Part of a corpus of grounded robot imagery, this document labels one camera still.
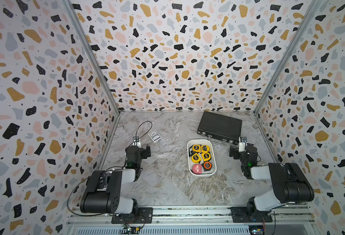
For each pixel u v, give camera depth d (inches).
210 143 37.5
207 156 36.8
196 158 36.4
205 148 38.4
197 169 35.0
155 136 40.9
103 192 17.3
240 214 28.8
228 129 41.9
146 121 46.1
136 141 31.2
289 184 18.6
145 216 28.9
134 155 27.2
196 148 38.3
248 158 28.8
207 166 34.5
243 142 32.4
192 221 28.8
